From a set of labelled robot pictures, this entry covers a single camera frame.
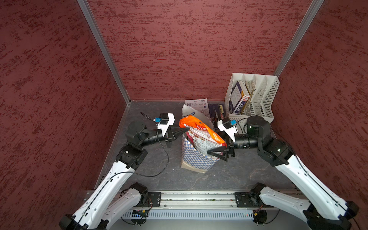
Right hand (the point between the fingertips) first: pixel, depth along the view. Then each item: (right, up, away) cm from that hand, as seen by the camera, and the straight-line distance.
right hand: (209, 147), depth 57 cm
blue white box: (+27, +26, +39) cm, 54 cm away
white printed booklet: (+2, +21, +60) cm, 63 cm away
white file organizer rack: (+32, +27, +35) cm, 54 cm away
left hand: (-10, +8, +1) cm, 13 cm away
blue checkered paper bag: (-6, -9, +14) cm, 17 cm away
